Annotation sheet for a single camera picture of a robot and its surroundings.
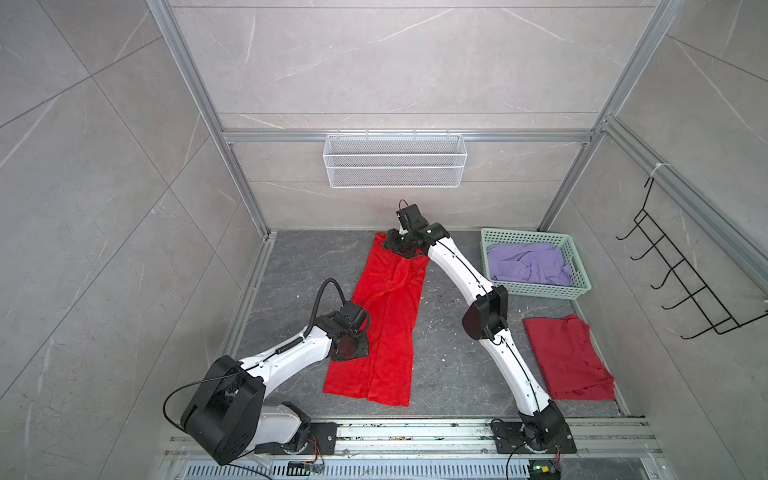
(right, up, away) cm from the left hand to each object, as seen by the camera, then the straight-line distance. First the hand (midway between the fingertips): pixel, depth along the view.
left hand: (362, 342), depth 86 cm
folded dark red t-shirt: (+60, -5, -2) cm, 61 cm away
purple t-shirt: (+63, +23, +23) cm, 71 cm away
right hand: (+7, +30, +13) cm, 33 cm away
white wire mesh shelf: (+10, +58, +14) cm, 61 cm away
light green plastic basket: (+72, +15, +11) cm, 75 cm away
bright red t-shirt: (+9, +13, +17) cm, 23 cm away
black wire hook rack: (+74, +13, -29) cm, 80 cm away
